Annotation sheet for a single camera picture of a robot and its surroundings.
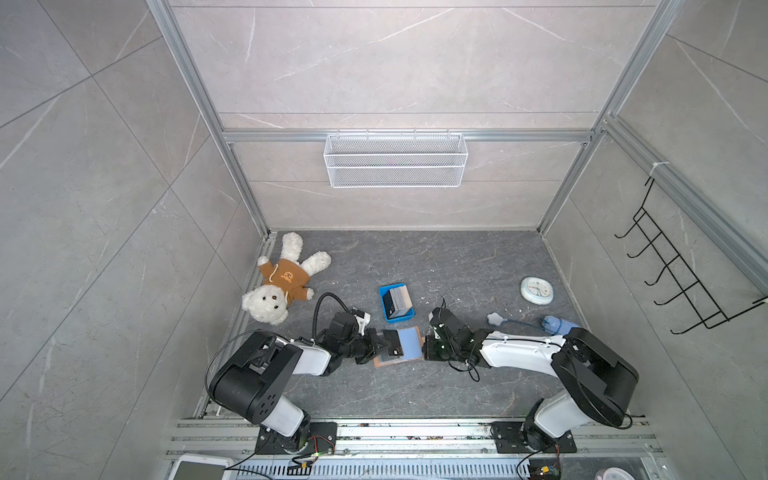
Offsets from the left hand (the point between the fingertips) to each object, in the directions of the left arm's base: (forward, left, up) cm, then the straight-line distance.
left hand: (392, 340), depth 87 cm
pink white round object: (-34, -50, 0) cm, 60 cm away
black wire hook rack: (-10, -62, +31) cm, 71 cm away
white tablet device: (-29, +44, +2) cm, 53 cm away
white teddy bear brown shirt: (+20, +34, +4) cm, 40 cm away
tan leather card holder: (-2, -6, -3) cm, 7 cm away
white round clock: (+15, -50, 0) cm, 52 cm away
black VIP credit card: (0, 0, -2) cm, 2 cm away
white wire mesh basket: (+54, -2, +26) cm, 60 cm away
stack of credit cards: (+12, -2, +2) cm, 12 cm away
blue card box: (+9, -6, -1) cm, 11 cm away
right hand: (-1, -9, -3) cm, 9 cm away
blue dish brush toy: (+3, -49, +1) cm, 49 cm away
